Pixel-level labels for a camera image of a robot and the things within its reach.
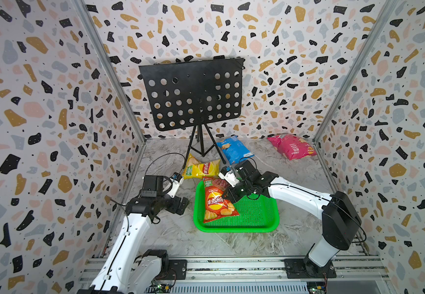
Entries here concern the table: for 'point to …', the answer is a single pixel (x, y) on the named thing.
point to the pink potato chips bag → (293, 147)
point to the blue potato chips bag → (235, 149)
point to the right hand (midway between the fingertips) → (222, 196)
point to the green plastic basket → (256, 215)
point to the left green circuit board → (157, 288)
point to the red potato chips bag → (215, 207)
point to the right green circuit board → (316, 287)
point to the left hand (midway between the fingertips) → (179, 197)
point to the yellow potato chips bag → (196, 169)
